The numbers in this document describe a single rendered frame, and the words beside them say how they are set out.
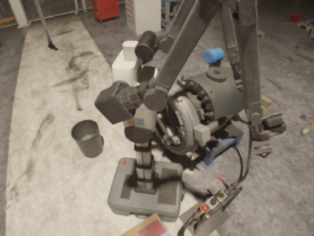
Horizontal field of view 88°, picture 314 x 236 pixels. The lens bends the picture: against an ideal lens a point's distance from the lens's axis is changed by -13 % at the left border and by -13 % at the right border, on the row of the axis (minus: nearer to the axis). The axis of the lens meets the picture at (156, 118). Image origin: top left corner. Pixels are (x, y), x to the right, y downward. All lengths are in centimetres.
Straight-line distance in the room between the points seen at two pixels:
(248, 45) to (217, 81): 130
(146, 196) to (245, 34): 148
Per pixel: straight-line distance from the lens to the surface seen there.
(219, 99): 177
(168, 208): 169
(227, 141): 219
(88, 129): 234
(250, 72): 60
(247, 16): 50
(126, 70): 79
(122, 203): 172
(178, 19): 98
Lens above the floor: 186
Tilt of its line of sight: 45 degrees down
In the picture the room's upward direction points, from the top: straight up
